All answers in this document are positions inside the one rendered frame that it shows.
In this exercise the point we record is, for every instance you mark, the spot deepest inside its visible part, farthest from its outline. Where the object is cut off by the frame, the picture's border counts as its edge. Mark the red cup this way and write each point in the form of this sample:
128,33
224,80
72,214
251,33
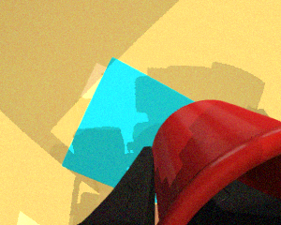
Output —
205,146

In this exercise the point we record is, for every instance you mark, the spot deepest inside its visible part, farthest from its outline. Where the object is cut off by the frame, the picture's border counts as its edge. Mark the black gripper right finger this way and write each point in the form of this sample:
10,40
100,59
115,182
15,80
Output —
239,204

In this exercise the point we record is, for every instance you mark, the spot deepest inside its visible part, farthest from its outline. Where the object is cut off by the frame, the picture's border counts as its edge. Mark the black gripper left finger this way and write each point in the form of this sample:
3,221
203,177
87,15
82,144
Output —
132,202

